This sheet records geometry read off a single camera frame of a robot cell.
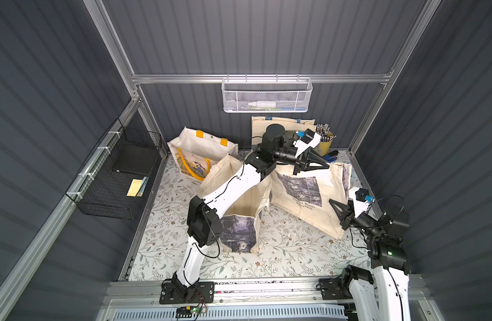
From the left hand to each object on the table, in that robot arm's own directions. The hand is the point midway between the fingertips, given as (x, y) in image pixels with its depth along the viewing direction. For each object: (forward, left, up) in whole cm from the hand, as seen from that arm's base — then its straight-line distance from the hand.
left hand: (329, 166), depth 60 cm
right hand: (-3, -6, -15) cm, 17 cm away
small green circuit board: (-33, +47, -41) cm, 71 cm away
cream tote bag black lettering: (+47, +2, -20) cm, 51 cm away
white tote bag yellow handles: (+40, +55, -34) cm, 76 cm away
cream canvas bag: (-10, +27, -16) cm, 33 cm away
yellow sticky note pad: (+4, +67, -16) cm, 69 cm away
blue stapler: (+40, -24, -38) cm, 60 cm away
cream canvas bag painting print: (+2, +3, -19) cm, 20 cm away
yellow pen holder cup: (+39, -17, -30) cm, 52 cm away
